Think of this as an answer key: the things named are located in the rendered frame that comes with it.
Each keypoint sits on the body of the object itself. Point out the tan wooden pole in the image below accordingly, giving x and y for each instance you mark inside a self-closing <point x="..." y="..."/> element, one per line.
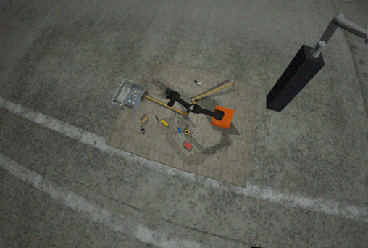
<point x="184" y="113"/>

